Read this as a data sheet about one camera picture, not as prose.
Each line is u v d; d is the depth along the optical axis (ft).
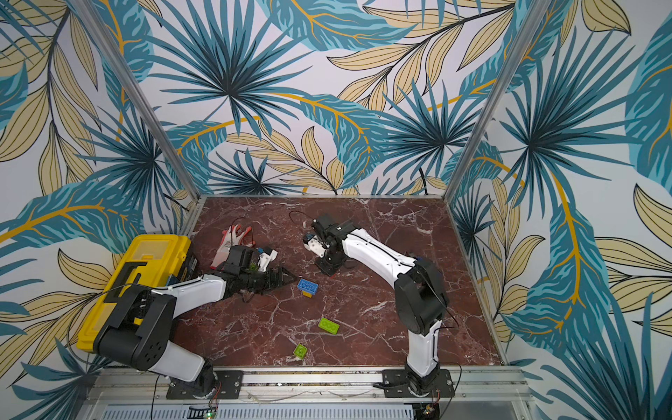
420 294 1.58
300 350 2.61
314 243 2.62
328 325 2.75
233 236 3.38
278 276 2.62
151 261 2.60
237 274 2.37
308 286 2.87
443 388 2.40
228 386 2.40
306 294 2.90
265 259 2.75
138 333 1.44
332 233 2.07
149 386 2.42
